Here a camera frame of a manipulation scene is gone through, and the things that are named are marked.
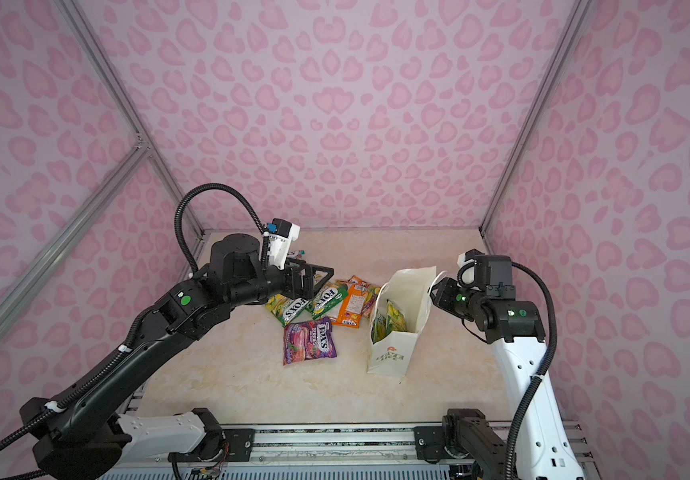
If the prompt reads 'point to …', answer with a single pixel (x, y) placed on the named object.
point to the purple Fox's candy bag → (310, 340)
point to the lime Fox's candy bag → (285, 308)
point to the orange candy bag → (351, 305)
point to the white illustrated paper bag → (411, 291)
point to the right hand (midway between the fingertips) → (434, 289)
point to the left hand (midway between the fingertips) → (320, 263)
